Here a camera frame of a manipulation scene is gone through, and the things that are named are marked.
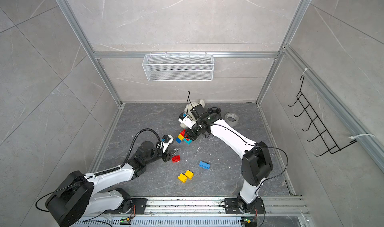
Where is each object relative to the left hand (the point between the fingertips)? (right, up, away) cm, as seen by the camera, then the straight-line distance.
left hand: (176, 142), depth 82 cm
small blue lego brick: (+1, +1, +2) cm, 2 cm away
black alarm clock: (+24, +19, +19) cm, 36 cm away
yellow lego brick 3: (+4, -19, -2) cm, 20 cm away
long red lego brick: (+4, +6, -1) cm, 7 cm away
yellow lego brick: (+2, +4, 0) cm, 4 cm away
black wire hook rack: (+67, +12, -14) cm, 69 cm away
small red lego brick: (-1, -11, +6) cm, 12 cm away
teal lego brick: (+7, 0, -1) cm, 7 cm away
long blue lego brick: (+16, -14, +3) cm, 22 cm away
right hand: (+7, +5, +1) cm, 9 cm away
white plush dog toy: (+6, +22, +28) cm, 36 cm away
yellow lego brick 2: (+7, -18, -1) cm, 19 cm away
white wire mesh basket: (0, +48, +18) cm, 52 cm away
